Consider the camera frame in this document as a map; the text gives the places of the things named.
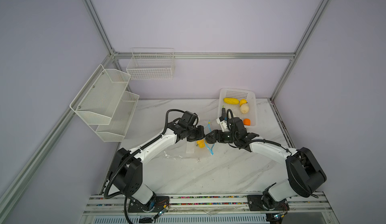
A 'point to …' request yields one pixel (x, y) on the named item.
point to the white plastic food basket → (249, 95)
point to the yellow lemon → (243, 101)
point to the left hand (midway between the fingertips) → (205, 136)
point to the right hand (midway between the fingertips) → (208, 136)
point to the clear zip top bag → (197, 150)
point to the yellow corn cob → (231, 101)
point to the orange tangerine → (247, 121)
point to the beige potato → (244, 108)
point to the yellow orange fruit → (201, 143)
